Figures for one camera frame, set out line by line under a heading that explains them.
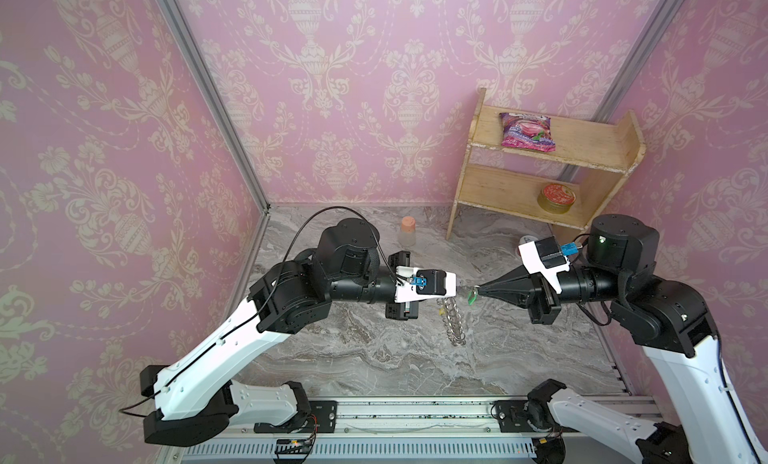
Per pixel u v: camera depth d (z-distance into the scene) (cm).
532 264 37
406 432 73
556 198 89
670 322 34
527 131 75
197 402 38
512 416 73
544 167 112
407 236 105
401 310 42
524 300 44
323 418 75
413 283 37
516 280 43
